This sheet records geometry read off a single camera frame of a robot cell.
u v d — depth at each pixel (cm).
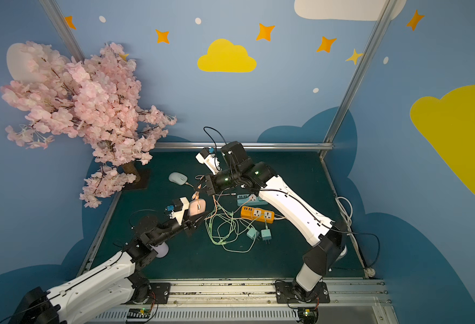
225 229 91
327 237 42
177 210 60
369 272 84
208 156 60
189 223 65
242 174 54
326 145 116
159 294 74
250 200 98
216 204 84
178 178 107
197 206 66
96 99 59
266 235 88
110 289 57
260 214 93
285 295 74
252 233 88
